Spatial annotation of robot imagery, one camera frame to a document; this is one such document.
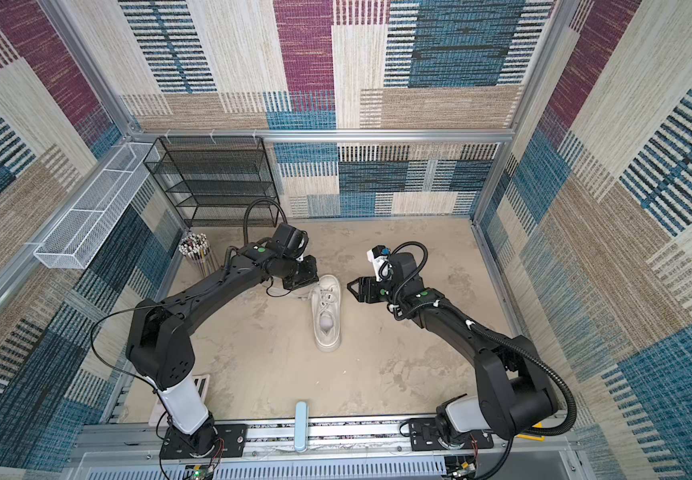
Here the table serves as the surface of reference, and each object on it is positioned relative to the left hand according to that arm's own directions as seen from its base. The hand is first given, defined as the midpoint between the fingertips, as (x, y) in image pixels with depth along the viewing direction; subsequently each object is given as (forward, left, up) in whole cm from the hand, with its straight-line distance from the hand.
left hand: (322, 273), depth 86 cm
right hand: (-4, -10, -2) cm, 11 cm away
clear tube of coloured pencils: (+8, +37, +2) cm, 38 cm away
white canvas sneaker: (-16, -2, -10) cm, 19 cm away
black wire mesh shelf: (+40, +39, +3) cm, 56 cm away
